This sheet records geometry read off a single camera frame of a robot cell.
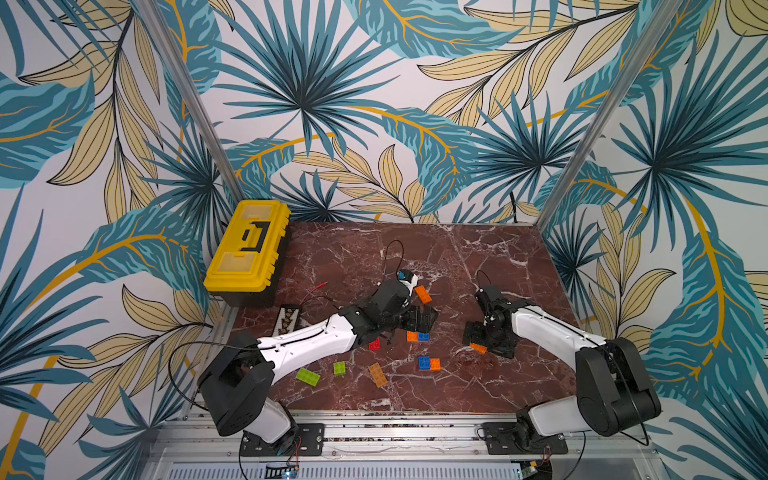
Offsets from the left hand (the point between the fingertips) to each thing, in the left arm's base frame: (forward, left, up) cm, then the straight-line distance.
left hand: (423, 316), depth 80 cm
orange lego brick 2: (0, +2, -13) cm, 13 cm away
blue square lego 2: (-8, -1, -12) cm, 14 cm away
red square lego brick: (-3, +13, -13) cm, 18 cm away
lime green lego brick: (-12, +31, -13) cm, 36 cm away
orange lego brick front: (-8, -4, -14) cm, 16 cm away
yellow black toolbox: (+12, +50, +3) cm, 52 cm away
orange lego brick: (+15, -3, -14) cm, 21 cm away
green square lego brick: (-10, +22, -13) cm, 28 cm away
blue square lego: (0, -2, -12) cm, 12 cm away
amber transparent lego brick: (-11, +12, -14) cm, 21 cm away
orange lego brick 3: (-3, -17, -13) cm, 22 cm away
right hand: (-2, -18, -13) cm, 22 cm away
